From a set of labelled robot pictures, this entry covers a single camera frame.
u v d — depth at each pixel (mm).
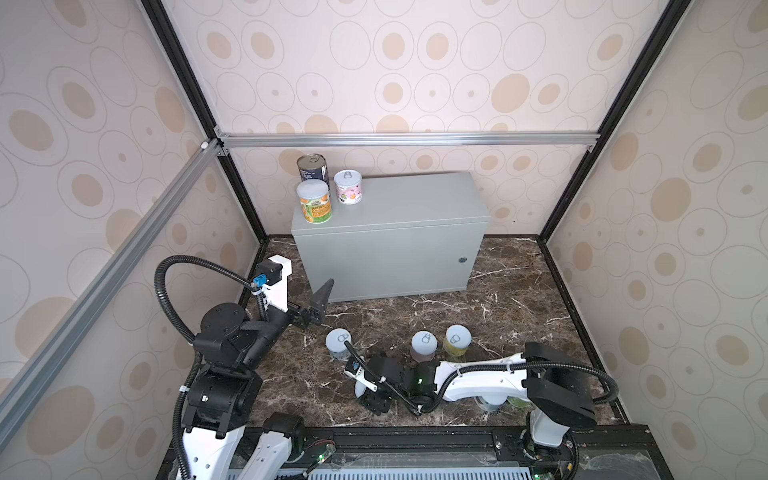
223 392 408
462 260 901
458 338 872
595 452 735
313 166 750
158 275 340
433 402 547
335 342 867
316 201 711
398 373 600
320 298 505
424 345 853
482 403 778
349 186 775
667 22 689
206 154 843
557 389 437
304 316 506
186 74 762
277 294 479
